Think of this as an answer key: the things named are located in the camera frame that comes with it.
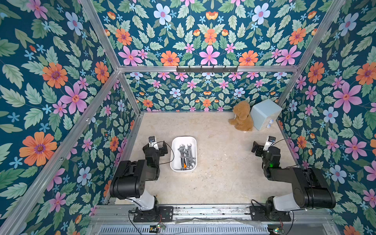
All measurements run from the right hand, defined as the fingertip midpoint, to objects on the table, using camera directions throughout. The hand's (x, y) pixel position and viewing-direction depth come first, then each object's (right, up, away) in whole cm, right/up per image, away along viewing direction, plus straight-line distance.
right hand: (262, 141), depth 91 cm
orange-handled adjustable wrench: (-52, -5, +6) cm, 53 cm away
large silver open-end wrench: (-47, -5, +8) cm, 48 cm away
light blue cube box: (+5, +18, +7) cm, 20 cm away
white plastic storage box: (-57, -1, +7) cm, 57 cm away
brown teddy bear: (-10, +14, +9) cm, 20 cm away
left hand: (-68, 0, +1) cm, 68 cm away
